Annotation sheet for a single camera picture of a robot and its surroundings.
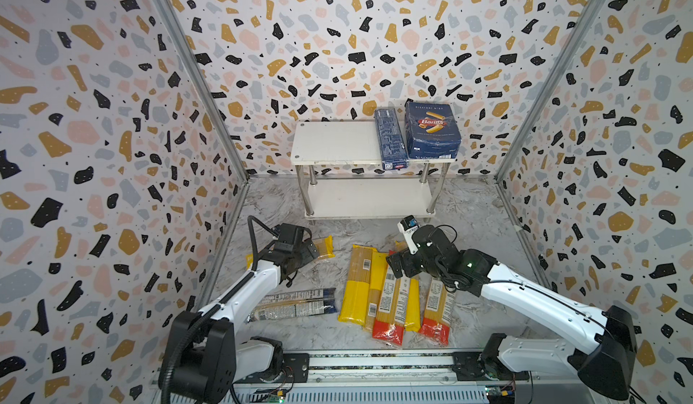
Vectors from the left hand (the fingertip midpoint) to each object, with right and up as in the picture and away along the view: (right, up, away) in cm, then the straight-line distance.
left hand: (304, 250), depth 87 cm
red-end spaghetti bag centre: (+27, -19, -9) cm, 34 cm away
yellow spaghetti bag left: (+6, -2, +8) cm, 10 cm away
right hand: (+29, +3, -11) cm, 31 cm away
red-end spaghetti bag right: (+42, -18, -6) cm, 46 cm away
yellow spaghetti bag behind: (+33, -17, -5) cm, 37 cm away
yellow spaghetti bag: (+17, -14, -2) cm, 22 cm away
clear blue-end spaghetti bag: (-2, -15, -5) cm, 16 cm away
